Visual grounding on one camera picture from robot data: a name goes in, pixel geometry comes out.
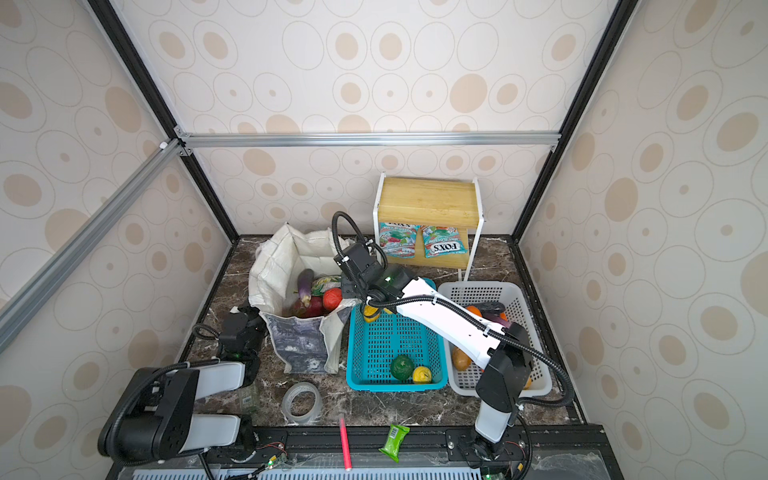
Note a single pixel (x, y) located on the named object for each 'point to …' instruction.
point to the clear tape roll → (289, 395)
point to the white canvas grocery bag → (301, 344)
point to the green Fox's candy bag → (441, 241)
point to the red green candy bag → (398, 240)
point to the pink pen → (346, 446)
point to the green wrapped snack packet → (396, 435)
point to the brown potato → (460, 360)
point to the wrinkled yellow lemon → (369, 311)
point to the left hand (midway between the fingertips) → (277, 276)
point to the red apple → (332, 298)
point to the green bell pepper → (402, 367)
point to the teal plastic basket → (395, 354)
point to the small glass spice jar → (248, 399)
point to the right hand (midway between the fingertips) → (352, 280)
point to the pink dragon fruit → (315, 308)
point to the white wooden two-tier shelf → (396, 201)
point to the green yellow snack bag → (318, 285)
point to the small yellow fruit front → (422, 375)
